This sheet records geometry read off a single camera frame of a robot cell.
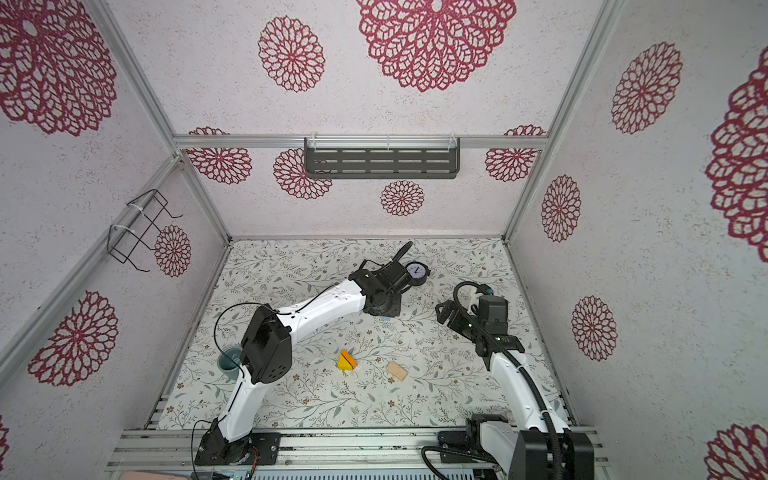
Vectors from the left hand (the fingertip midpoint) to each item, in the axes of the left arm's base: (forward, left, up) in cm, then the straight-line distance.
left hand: (388, 312), depth 90 cm
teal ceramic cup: (-15, +46, -4) cm, 48 cm away
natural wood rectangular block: (-15, -2, -7) cm, 17 cm away
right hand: (-3, -17, +5) cm, 18 cm away
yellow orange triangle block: (-13, +13, -5) cm, 19 cm away
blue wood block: (-7, +1, +8) cm, 10 cm away
